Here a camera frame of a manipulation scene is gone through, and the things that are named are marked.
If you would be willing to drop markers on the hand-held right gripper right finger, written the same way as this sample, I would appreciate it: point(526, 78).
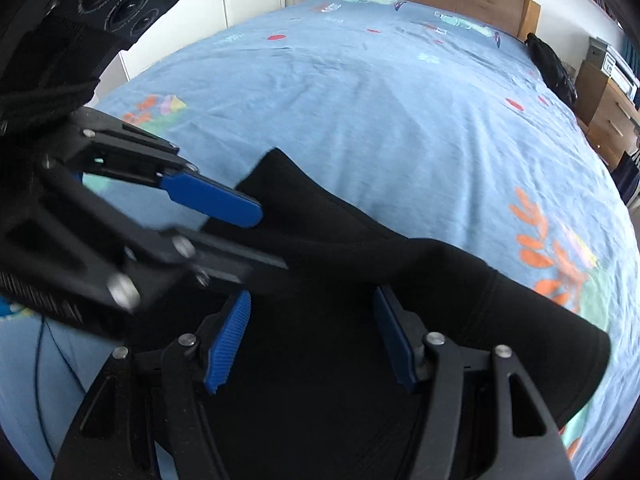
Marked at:
point(395, 340)

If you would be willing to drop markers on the dark blue bag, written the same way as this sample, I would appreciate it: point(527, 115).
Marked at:
point(627, 180)

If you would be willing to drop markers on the blue printed bed sheet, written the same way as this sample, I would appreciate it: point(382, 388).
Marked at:
point(375, 110)

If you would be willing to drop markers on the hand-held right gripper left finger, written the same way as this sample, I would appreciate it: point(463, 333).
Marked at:
point(230, 340)

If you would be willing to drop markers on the white printer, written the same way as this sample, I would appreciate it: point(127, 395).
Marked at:
point(617, 72)

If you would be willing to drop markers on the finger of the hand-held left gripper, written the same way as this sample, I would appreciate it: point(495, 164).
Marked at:
point(235, 265)
point(215, 200)

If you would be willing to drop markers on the black backpack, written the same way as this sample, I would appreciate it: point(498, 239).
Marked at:
point(550, 67)

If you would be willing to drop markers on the wooden dresser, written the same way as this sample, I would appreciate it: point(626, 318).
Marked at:
point(607, 115)

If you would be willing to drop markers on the black pants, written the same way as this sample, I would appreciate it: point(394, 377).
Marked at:
point(350, 270)

